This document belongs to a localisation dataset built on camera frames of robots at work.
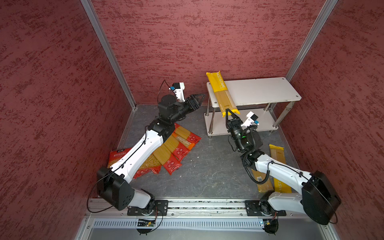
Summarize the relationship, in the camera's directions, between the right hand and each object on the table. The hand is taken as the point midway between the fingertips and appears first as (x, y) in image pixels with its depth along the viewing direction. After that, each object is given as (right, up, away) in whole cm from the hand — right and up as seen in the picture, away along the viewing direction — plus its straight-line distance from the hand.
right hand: (222, 112), depth 70 cm
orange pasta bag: (-17, -20, +25) cm, 37 cm away
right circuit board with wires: (+24, -55, +1) cm, 60 cm away
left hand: (-9, +6, -2) cm, 11 cm away
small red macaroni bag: (-38, -30, +15) cm, 51 cm away
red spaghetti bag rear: (-20, -14, +33) cm, 41 cm away
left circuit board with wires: (-39, -55, +3) cm, 68 cm away
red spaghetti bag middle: (-23, -23, +19) cm, 38 cm away
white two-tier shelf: (+28, +8, +9) cm, 30 cm away
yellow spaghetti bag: (+29, -40, +10) cm, 50 cm away
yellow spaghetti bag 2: (+40, -25, +22) cm, 52 cm away
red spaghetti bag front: (-28, -29, +17) cm, 44 cm away
